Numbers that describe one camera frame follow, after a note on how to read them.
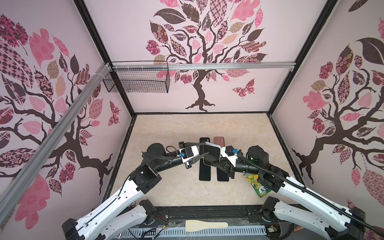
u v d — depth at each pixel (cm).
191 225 71
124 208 46
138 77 95
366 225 38
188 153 44
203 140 104
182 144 53
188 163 52
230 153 54
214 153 56
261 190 80
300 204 48
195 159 52
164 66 90
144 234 71
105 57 85
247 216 74
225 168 60
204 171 89
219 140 103
